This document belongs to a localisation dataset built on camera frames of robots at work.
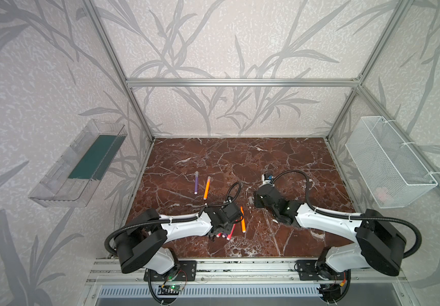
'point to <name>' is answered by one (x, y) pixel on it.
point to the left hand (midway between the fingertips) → (226, 223)
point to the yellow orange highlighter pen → (243, 222)
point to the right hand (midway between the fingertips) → (255, 192)
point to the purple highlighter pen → (196, 174)
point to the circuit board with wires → (169, 290)
